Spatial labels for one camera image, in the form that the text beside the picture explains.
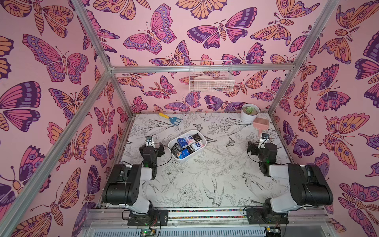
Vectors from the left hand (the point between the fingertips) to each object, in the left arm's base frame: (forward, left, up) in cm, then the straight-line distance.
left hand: (154, 142), depth 94 cm
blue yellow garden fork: (+27, -8, -7) cm, 29 cm away
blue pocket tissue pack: (+1, -18, -2) cm, 18 cm away
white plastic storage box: (-3, -13, -3) cm, 14 cm away
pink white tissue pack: (+4, -23, -2) cm, 23 cm away
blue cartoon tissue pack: (-6, -19, -3) cm, 20 cm away
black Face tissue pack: (+6, -27, -3) cm, 28 cm away
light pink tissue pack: (-1, -28, -2) cm, 28 cm away
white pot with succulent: (+23, -65, +3) cm, 69 cm away
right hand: (0, -64, +1) cm, 64 cm away
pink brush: (+22, -77, -7) cm, 80 cm away
